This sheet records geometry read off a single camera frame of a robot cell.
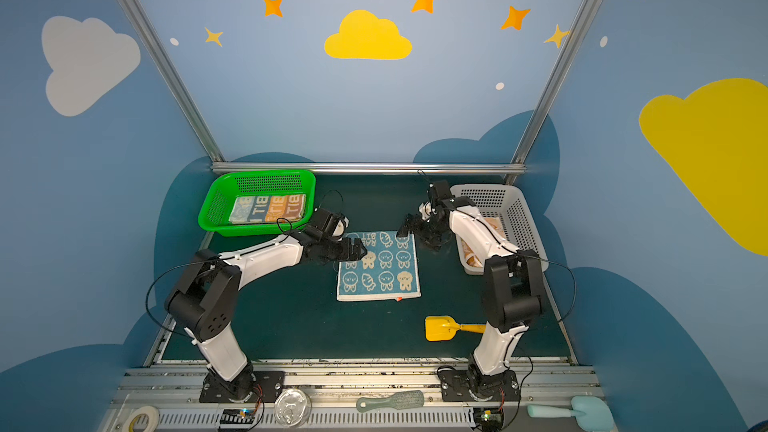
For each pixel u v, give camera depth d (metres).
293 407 0.67
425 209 0.84
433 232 0.78
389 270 0.96
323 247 0.74
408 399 0.72
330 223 0.75
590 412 0.72
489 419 0.73
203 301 0.47
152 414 0.70
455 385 0.75
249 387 0.71
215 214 1.04
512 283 0.51
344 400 0.73
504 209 1.10
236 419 0.73
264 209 1.08
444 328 0.84
